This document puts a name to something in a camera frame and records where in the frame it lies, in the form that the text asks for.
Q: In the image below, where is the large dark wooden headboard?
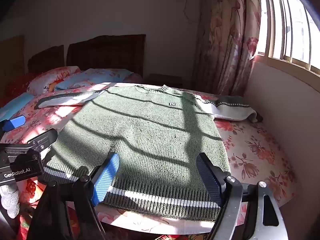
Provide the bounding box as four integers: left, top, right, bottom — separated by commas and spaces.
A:
66, 34, 147, 78

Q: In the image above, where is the light blue cloth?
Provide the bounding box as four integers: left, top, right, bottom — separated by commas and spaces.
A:
0, 92, 35, 123

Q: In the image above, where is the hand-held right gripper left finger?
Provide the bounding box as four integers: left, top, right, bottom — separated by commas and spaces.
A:
27, 152, 120, 240

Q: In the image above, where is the barred window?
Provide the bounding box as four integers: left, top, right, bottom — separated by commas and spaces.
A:
255, 0, 320, 77

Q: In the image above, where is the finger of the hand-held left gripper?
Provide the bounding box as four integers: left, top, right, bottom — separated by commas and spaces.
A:
0, 115, 27, 138
26, 128, 58, 153

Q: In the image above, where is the thin wall cable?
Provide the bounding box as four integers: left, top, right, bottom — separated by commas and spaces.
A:
184, 0, 203, 22

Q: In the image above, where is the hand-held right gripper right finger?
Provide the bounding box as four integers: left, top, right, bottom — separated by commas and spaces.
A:
196, 152, 290, 240

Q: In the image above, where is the white orange floral pillow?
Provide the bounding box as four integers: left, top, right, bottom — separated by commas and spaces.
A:
26, 66, 82, 96

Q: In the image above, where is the brown curtain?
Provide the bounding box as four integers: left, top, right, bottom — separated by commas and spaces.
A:
191, 0, 262, 97

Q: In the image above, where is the folded blue floral blanket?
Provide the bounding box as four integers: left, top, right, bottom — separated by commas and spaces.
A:
54, 68, 134, 91

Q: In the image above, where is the pink floral bed sheet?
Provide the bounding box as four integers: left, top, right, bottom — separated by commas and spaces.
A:
0, 80, 298, 235

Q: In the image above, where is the small dark wooden headboard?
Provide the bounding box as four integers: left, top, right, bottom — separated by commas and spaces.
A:
27, 45, 65, 74

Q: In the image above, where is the green knit sweater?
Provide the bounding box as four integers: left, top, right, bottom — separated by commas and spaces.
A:
34, 84, 263, 222

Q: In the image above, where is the pink floral pillow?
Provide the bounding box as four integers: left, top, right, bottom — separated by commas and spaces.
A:
121, 73, 144, 84

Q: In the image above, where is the person's left hand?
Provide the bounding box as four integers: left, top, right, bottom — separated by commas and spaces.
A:
0, 184, 21, 219

